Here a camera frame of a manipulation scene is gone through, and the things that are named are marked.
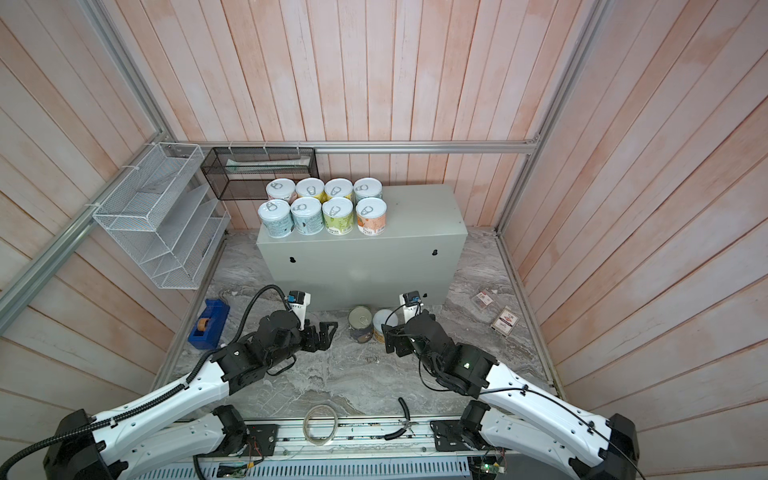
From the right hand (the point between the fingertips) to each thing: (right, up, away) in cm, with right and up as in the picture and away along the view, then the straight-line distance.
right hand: (397, 323), depth 76 cm
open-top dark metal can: (-10, -2, +8) cm, 13 cm away
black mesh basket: (-53, +47, +28) cm, 76 cm away
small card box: (+35, -4, +17) cm, 39 cm away
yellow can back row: (-5, -1, +11) cm, 12 cm away
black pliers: (+3, -26, 0) cm, 26 cm away
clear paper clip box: (+30, +3, +22) cm, 37 cm away
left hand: (-19, -3, +2) cm, 20 cm away
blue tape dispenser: (-55, -5, +10) cm, 56 cm away
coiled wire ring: (-24, -25, 0) cm, 35 cm away
